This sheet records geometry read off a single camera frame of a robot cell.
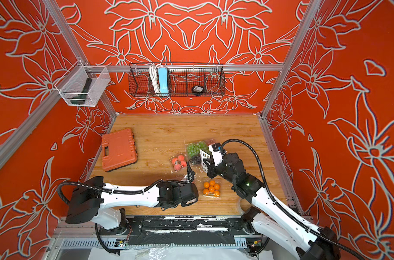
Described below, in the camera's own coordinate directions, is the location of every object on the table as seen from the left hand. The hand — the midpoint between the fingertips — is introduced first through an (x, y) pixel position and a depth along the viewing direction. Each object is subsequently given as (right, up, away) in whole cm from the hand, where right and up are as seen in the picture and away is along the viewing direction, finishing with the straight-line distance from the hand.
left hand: (188, 189), depth 80 cm
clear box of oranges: (+12, 0, +2) cm, 12 cm away
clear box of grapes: (+2, +18, +13) cm, 22 cm away
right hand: (+7, +17, -6) cm, 19 cm away
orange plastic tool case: (-44, +18, +18) cm, 51 cm away
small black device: (+5, +55, +16) cm, 57 cm away
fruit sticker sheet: (+8, +18, -7) cm, 21 cm away
